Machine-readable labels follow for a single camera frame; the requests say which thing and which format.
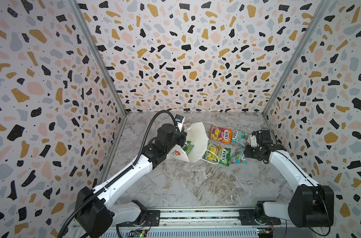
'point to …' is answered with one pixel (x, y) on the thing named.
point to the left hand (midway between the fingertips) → (183, 126)
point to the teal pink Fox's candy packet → (241, 138)
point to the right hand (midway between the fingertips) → (245, 148)
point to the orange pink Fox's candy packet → (220, 134)
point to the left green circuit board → (139, 233)
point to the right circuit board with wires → (265, 232)
